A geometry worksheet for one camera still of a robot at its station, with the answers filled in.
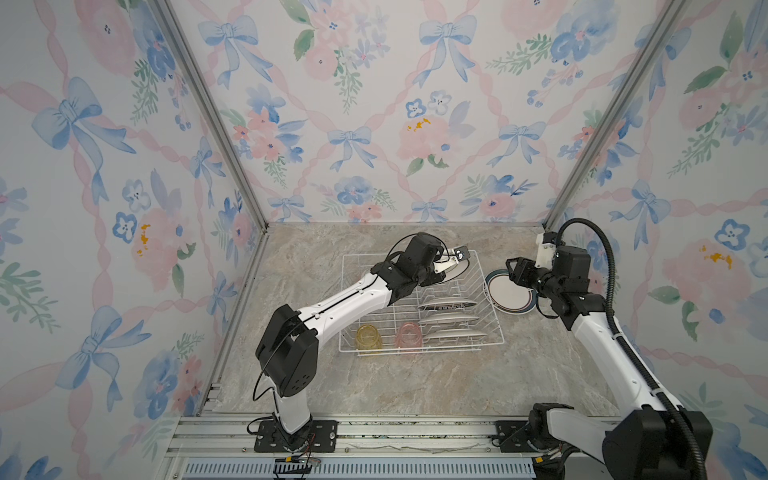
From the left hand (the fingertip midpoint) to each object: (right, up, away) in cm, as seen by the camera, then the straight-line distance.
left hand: (437, 250), depth 81 cm
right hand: (+21, -3, 0) cm, 21 cm away
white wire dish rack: (+13, -12, +17) cm, 24 cm away
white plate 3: (+5, -22, -3) cm, 22 cm away
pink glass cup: (-8, -23, 0) cm, 25 cm away
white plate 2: (+3, -18, -4) cm, 18 cm away
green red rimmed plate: (+7, -6, +9) cm, 13 cm away
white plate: (+5, -18, +15) cm, 24 cm away
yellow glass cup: (-19, -25, +4) cm, 32 cm away
